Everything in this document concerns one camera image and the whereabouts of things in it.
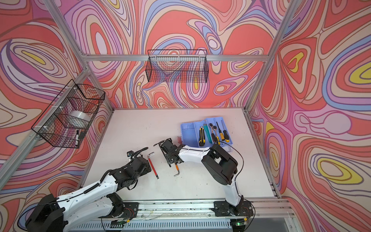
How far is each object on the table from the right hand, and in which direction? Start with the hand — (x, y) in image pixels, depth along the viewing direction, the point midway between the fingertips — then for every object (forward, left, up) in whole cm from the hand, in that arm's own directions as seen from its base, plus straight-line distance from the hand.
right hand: (174, 160), depth 93 cm
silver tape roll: (+11, +45, +34) cm, 58 cm away
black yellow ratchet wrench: (+7, -28, +13) cm, 31 cm away
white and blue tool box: (+19, -11, +3) cm, 22 cm away
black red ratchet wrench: (+8, -25, +13) cm, 30 cm away
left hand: (-5, +16, +5) cm, 18 cm away
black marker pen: (+1, +47, +28) cm, 54 cm away
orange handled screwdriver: (-6, -2, +1) cm, 7 cm away
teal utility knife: (+12, -23, +11) cm, 28 cm away
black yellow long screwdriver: (+7, -33, +13) cm, 37 cm away
